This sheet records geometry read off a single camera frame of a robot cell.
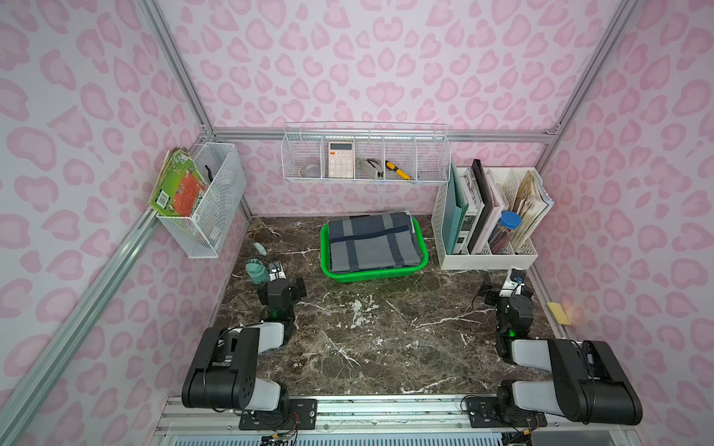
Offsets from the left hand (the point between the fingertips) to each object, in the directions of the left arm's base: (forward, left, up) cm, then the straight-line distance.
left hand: (279, 274), depth 92 cm
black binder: (+11, -65, +21) cm, 69 cm away
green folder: (+10, -55, +21) cm, 60 cm away
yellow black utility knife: (+31, -40, +18) cm, 54 cm away
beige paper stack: (+16, -81, +17) cm, 85 cm away
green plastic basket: (+1, -31, -1) cm, 31 cm away
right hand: (-2, -71, +4) cm, 71 cm away
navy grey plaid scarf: (+11, -31, +3) cm, 33 cm away
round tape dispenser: (+30, -9, +19) cm, 37 cm away
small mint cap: (+2, +3, +12) cm, 12 cm away
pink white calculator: (+32, -20, +22) cm, 44 cm away
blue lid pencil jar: (+12, -76, +2) cm, 77 cm away
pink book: (+10, -67, +21) cm, 71 cm away
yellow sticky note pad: (-9, -94, -11) cm, 95 cm away
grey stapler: (+32, -31, +19) cm, 48 cm away
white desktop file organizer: (+31, -80, +14) cm, 87 cm away
